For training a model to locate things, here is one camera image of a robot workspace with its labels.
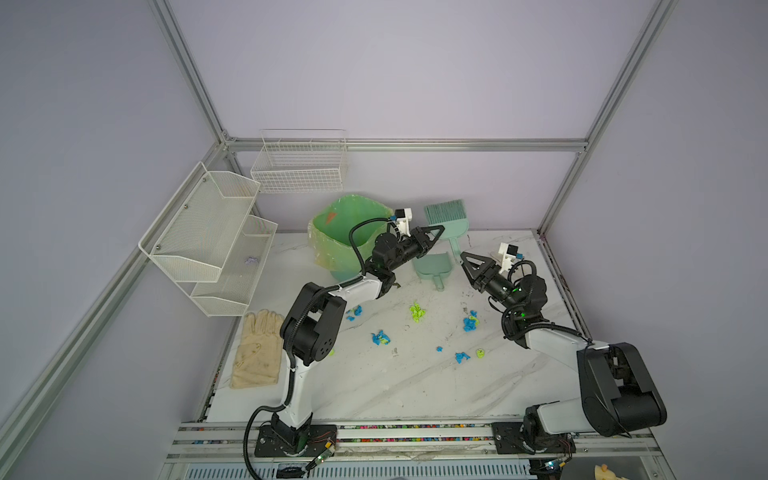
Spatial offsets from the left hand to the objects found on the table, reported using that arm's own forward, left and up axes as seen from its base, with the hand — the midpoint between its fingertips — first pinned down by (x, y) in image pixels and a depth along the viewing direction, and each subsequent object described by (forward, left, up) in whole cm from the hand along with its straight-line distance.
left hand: (446, 228), depth 82 cm
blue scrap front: (-25, -6, -29) cm, 39 cm away
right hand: (-10, -3, -3) cm, 10 cm away
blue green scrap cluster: (-10, +26, -29) cm, 40 cm away
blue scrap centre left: (-20, +19, -28) cm, 39 cm away
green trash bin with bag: (-1, +33, -1) cm, 33 cm away
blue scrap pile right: (-15, -10, -28) cm, 33 cm away
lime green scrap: (-11, +7, -27) cm, 30 cm away
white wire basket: (+27, +45, +4) cm, 53 cm away
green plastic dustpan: (+9, -1, -28) cm, 29 cm away
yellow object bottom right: (-54, -33, -24) cm, 67 cm away
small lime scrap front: (-24, -12, -28) cm, 39 cm away
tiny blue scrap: (-23, 0, -29) cm, 37 cm away
